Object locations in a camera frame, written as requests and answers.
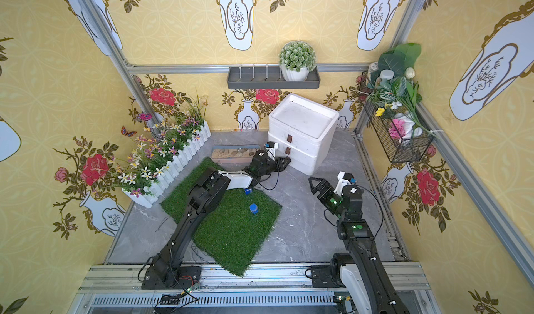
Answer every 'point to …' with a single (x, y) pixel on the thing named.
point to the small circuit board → (175, 299)
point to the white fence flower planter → (146, 196)
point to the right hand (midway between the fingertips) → (323, 181)
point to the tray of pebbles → (233, 153)
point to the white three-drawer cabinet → (303, 130)
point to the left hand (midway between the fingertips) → (285, 157)
